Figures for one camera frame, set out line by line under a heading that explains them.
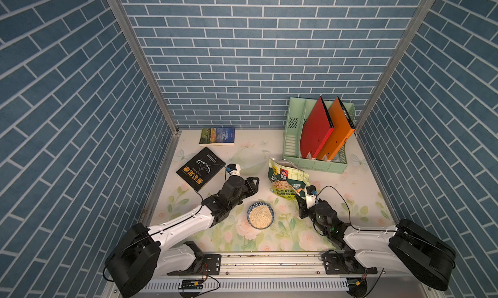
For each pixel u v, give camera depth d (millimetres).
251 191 720
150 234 436
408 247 450
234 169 747
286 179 772
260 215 803
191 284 720
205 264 725
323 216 650
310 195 725
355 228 607
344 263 661
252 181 750
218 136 1160
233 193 613
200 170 987
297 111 1040
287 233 820
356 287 708
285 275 725
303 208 755
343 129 836
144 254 402
